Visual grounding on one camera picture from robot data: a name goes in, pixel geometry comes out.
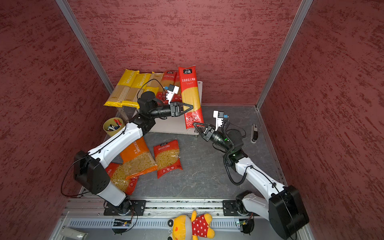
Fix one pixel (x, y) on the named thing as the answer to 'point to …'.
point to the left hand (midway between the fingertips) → (192, 110)
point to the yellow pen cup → (113, 125)
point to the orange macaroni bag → (137, 160)
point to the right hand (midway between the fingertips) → (191, 127)
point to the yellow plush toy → (184, 228)
